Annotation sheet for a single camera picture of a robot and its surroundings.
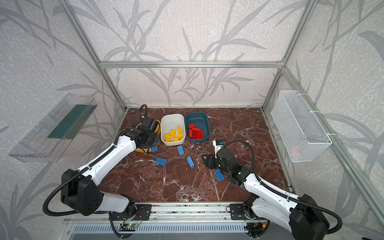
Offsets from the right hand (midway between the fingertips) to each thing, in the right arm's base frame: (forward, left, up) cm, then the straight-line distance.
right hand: (206, 151), depth 81 cm
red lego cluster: (+19, +7, -11) cm, 23 cm away
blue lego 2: (0, +28, -12) cm, 30 cm away
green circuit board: (-33, +38, -13) cm, 52 cm away
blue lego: (+7, +16, -13) cm, 22 cm away
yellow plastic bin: (+2, +23, +16) cm, 28 cm away
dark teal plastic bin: (+32, +3, -13) cm, 34 cm away
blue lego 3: (-2, +9, -11) cm, 14 cm away
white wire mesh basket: (-4, -40, +22) cm, 46 cm away
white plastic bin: (+23, +23, -11) cm, 34 cm away
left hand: (+8, +27, +3) cm, 29 cm away
